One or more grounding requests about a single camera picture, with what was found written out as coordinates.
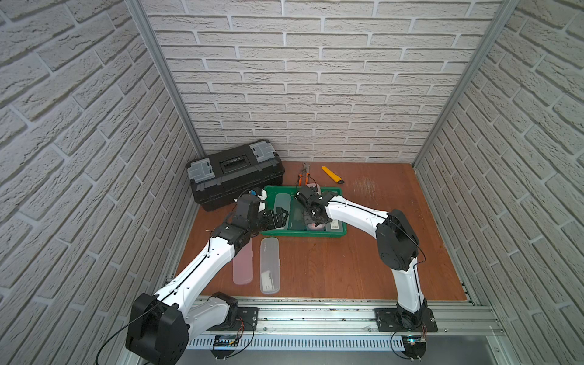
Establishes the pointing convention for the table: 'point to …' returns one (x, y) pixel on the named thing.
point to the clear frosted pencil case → (284, 201)
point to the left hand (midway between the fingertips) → (282, 212)
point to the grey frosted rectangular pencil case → (334, 226)
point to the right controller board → (414, 346)
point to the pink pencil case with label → (312, 226)
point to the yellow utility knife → (336, 178)
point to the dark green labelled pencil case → (296, 220)
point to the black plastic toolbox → (217, 181)
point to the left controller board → (224, 346)
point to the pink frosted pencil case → (242, 265)
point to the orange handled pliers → (306, 170)
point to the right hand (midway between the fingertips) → (316, 216)
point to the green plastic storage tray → (335, 208)
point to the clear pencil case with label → (270, 265)
